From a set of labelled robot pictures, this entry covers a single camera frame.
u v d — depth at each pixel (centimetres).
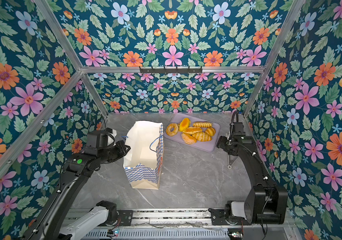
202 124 107
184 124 104
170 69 92
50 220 39
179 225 72
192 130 104
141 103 116
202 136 99
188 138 99
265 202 40
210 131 104
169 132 104
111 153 58
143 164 65
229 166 90
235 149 57
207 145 99
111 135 55
